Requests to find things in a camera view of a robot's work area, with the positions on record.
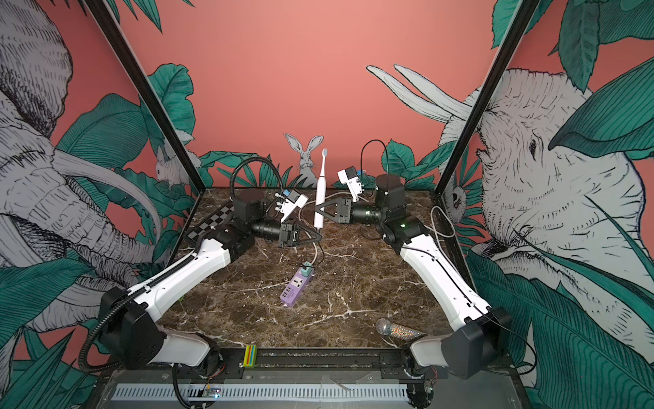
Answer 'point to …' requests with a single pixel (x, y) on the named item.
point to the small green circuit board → (211, 392)
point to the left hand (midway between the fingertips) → (319, 237)
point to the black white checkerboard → (211, 221)
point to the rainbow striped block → (249, 357)
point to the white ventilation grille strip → (265, 391)
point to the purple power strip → (295, 287)
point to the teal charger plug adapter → (307, 271)
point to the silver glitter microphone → (385, 326)
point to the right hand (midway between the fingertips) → (317, 210)
